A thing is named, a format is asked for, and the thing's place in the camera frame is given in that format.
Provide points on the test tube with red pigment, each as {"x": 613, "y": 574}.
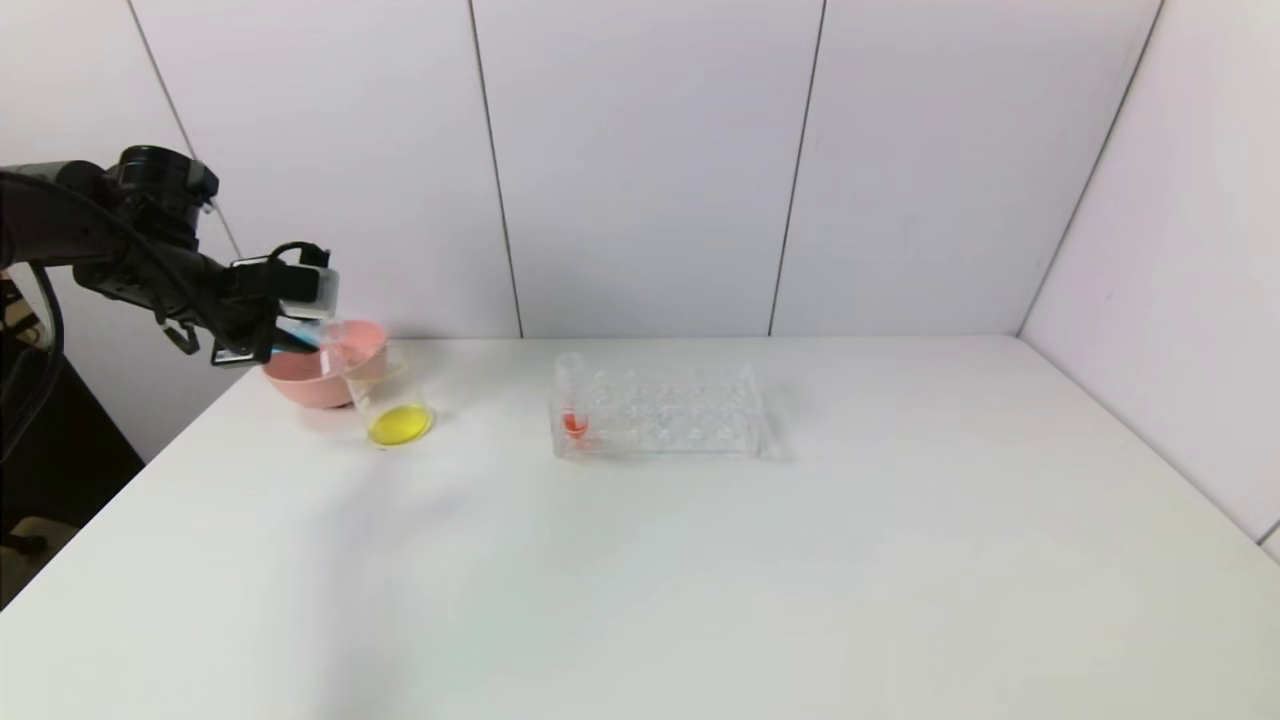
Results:
{"x": 575, "y": 422}

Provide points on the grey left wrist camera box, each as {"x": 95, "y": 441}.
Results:
{"x": 310, "y": 290}

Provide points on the clear glass beaker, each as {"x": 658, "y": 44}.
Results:
{"x": 400, "y": 425}

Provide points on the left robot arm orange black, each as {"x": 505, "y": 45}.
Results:
{"x": 110, "y": 220}

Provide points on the black chair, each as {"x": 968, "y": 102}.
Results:
{"x": 50, "y": 470}

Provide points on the clear acrylic test tube rack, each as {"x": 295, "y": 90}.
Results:
{"x": 660, "y": 420}

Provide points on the pink bowl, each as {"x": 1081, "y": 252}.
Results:
{"x": 310, "y": 385}

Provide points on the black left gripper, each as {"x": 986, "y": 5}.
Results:
{"x": 243, "y": 340}

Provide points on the test tube with blue pigment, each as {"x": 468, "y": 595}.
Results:
{"x": 320, "y": 332}

